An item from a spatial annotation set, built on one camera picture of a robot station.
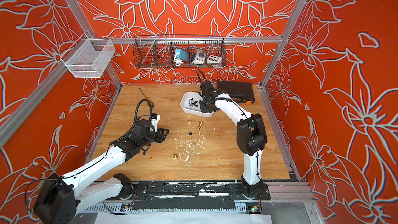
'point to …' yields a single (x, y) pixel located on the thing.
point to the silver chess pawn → (190, 105)
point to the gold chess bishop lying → (200, 124)
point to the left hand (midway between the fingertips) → (167, 129)
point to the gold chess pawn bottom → (175, 156)
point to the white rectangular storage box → (195, 97)
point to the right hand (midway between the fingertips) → (202, 108)
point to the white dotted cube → (212, 59)
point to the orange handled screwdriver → (146, 97)
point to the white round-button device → (199, 57)
